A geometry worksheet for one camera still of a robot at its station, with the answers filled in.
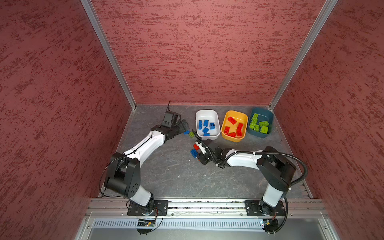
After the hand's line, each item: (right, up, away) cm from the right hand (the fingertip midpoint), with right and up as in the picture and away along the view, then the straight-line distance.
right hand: (200, 157), depth 91 cm
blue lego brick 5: (-8, +16, -10) cm, 21 cm away
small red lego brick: (+19, +16, +12) cm, 28 cm away
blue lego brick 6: (-4, +2, +4) cm, 6 cm away
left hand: (-11, +17, -2) cm, 21 cm away
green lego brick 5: (+46, +16, +12) cm, 50 cm away
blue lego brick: (0, +20, +16) cm, 25 cm away
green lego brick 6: (+38, +18, +15) cm, 45 cm away
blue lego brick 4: (+4, +13, +11) cm, 18 cm away
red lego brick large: (+30, +18, +15) cm, 38 cm away
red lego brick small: (+24, +23, +19) cm, 39 cm away
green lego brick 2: (+40, +21, +16) cm, 48 cm away
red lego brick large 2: (+23, +13, +10) cm, 29 cm away
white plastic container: (+10, +26, +20) cm, 35 cm away
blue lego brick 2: (+5, +22, +16) cm, 27 cm away
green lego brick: (+44, +26, +22) cm, 55 cm away
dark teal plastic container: (+46, +22, +19) cm, 55 cm away
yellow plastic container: (+26, +19, +18) cm, 37 cm away
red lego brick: (+28, +15, +13) cm, 35 cm away
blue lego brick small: (+4, +16, +15) cm, 22 cm away
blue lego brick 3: (+9, +19, +12) cm, 24 cm away
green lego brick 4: (+42, +17, +16) cm, 48 cm away
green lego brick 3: (+47, +21, +17) cm, 54 cm away
